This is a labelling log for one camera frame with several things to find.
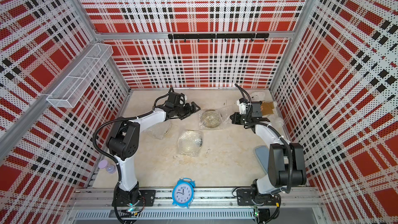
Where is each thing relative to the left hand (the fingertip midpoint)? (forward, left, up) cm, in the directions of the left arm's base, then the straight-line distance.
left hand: (197, 110), depth 95 cm
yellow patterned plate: (-4, -8, -3) cm, 10 cm away
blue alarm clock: (-44, +5, -7) cm, 45 cm away
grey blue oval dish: (-24, -37, -8) cm, 45 cm away
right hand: (-6, -21, +2) cm, 22 cm away
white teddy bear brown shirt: (+4, -46, -3) cm, 46 cm away
